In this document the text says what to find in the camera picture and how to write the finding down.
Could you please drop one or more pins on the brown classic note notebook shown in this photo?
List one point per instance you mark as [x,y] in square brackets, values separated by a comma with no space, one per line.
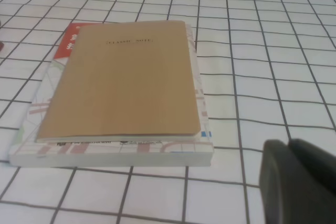
[126,81]

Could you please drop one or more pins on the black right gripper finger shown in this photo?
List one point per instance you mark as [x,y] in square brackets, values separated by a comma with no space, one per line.
[297,183]

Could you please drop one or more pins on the checkered white tablecloth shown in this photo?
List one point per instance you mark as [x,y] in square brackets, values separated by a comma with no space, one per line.
[268,72]

